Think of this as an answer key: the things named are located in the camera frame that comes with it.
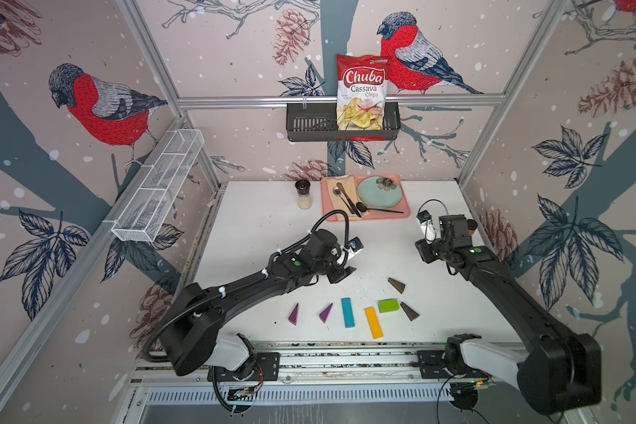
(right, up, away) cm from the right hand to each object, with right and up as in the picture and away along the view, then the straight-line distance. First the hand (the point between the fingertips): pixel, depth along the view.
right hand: (424, 238), depth 86 cm
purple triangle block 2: (-34, -24, -4) cm, 41 cm away
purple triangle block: (-43, -24, -4) cm, 50 cm away
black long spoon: (-17, +10, +25) cm, 32 cm away
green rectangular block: (-12, -22, 0) cm, 25 cm away
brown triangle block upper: (-8, -17, +2) cm, 19 cm away
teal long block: (-26, -24, -2) cm, 35 cm away
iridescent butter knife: (-20, +9, +25) cm, 33 cm away
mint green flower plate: (-8, +17, +32) cm, 37 cm away
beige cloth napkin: (-22, +21, +35) cm, 46 cm away
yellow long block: (-17, -28, -4) cm, 33 cm away
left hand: (-24, -5, -5) cm, 25 cm away
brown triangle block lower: (-6, -23, -4) cm, 24 cm away
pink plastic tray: (-32, +10, +25) cm, 42 cm away
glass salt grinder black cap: (-42, +13, +24) cm, 50 cm away
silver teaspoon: (-28, +16, +30) cm, 44 cm away
